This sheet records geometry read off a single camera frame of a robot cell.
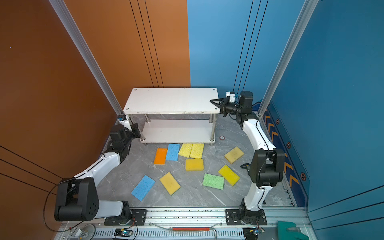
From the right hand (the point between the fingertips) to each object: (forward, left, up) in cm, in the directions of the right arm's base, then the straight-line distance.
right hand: (209, 103), depth 79 cm
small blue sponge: (-11, +23, -32) cm, 40 cm away
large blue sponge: (-34, +37, -32) cm, 59 cm away
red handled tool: (-52, +10, -33) cm, 62 cm away
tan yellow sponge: (-13, -17, -32) cm, 38 cm away
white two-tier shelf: (+23, +26, -32) cm, 48 cm away
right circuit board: (-52, -22, -34) cm, 66 cm away
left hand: (-3, +42, -12) cm, 43 cm away
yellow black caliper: (-20, -22, -34) cm, 45 cm away
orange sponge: (-14, +30, -32) cm, 46 cm away
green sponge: (-30, -3, -32) cm, 44 cm away
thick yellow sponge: (-20, +9, -31) cm, 38 cm away
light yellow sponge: (-9, +15, -31) cm, 36 cm away
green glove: (-54, -33, -33) cm, 72 cm away
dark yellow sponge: (-31, +22, -32) cm, 50 cm away
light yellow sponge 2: (-10, +7, -31) cm, 34 cm away
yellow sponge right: (-26, -12, -33) cm, 44 cm away
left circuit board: (-53, +42, -34) cm, 76 cm away
